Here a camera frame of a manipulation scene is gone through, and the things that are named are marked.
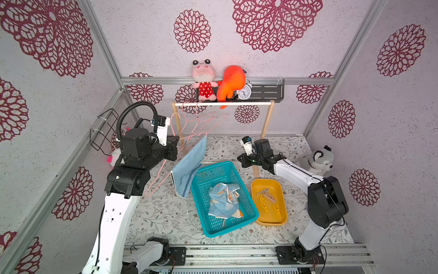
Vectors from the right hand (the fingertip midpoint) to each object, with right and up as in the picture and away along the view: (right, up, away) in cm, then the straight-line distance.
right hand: (238, 155), depth 90 cm
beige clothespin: (+17, -22, 0) cm, 28 cm away
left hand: (-26, +6, -27) cm, 38 cm away
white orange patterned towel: (-8, -33, -8) cm, 35 cm away
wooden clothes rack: (-6, +27, -3) cm, 28 cm away
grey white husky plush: (+41, -3, -6) cm, 41 cm away
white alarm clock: (+4, +33, 0) cm, 33 cm away
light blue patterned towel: (-8, -22, -9) cm, 25 cm away
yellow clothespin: (+13, -26, -3) cm, 30 cm away
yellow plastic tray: (+19, -30, -5) cm, 36 cm away
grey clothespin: (+15, -20, +2) cm, 25 cm away
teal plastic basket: (-7, -10, +7) cm, 15 cm away
